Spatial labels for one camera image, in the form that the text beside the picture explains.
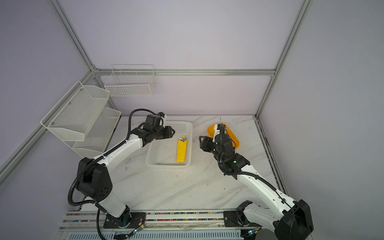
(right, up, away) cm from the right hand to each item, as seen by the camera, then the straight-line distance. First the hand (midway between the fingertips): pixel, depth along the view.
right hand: (201, 137), depth 76 cm
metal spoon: (-12, -3, +29) cm, 31 cm away
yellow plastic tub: (+7, +3, +30) cm, 31 cm away
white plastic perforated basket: (-26, -12, +24) cm, 38 cm away
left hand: (-17, +2, +11) cm, 21 cm away
